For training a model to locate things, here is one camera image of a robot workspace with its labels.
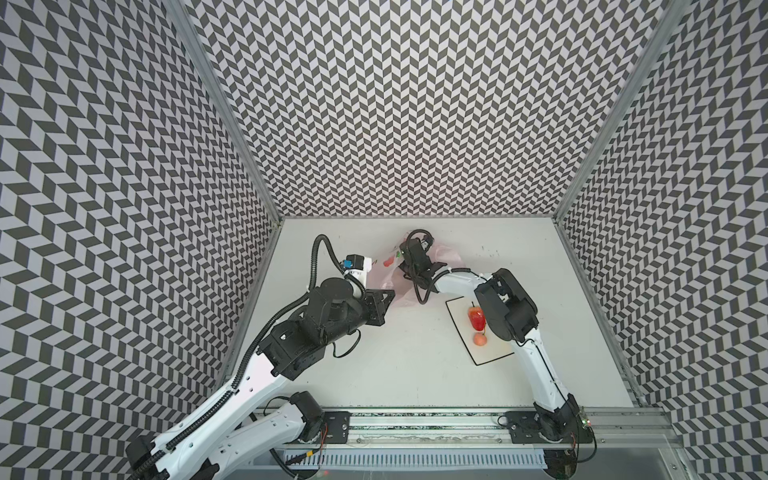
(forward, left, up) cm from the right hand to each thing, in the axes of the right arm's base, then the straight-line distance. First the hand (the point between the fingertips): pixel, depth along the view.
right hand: (396, 259), depth 104 cm
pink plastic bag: (-23, +2, +24) cm, 33 cm away
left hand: (-29, 0, +25) cm, 39 cm away
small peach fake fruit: (-30, -24, +1) cm, 38 cm away
